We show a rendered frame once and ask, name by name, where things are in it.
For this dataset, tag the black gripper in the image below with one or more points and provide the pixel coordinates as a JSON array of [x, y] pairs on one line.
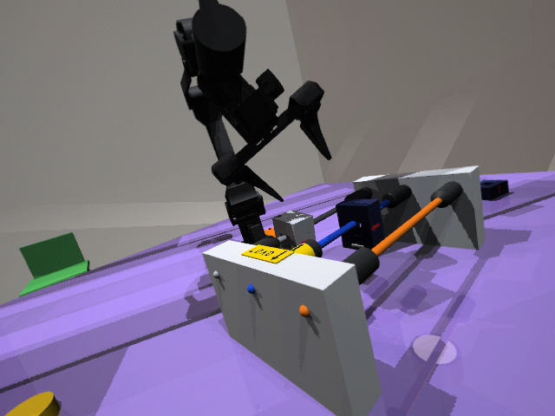
[[303, 105]]

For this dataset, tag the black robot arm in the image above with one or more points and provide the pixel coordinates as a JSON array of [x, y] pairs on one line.
[[212, 47]]

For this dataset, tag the yellow round disc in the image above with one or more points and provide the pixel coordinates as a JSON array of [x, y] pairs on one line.
[[43, 404]]

